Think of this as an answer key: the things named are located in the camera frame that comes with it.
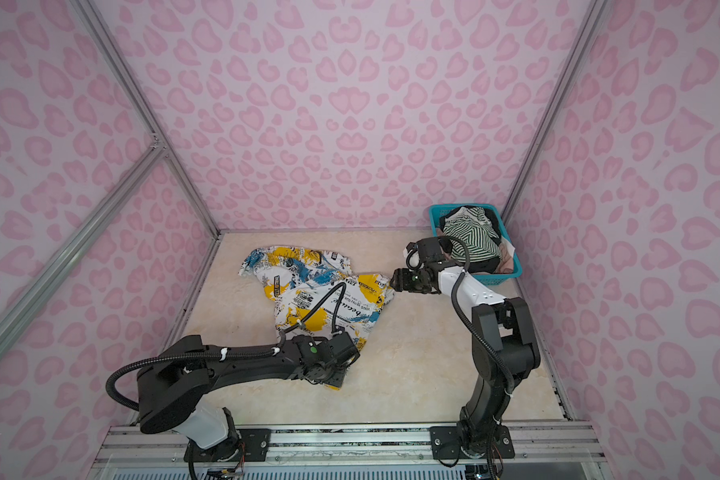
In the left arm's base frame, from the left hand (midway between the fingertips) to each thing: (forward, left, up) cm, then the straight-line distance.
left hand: (343, 377), depth 83 cm
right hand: (+26, -16, +9) cm, 32 cm away
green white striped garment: (+43, -43, +13) cm, 63 cm away
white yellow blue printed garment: (+26, +9, +3) cm, 28 cm away
